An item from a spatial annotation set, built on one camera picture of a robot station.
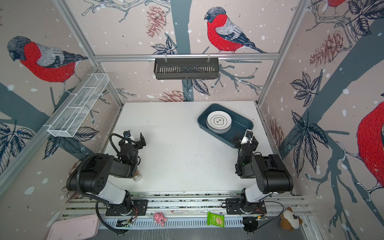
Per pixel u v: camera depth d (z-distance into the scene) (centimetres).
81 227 67
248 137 76
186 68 107
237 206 73
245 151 70
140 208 73
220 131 98
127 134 76
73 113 75
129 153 70
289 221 67
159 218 69
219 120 104
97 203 67
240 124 107
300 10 74
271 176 45
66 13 73
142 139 86
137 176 80
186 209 73
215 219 69
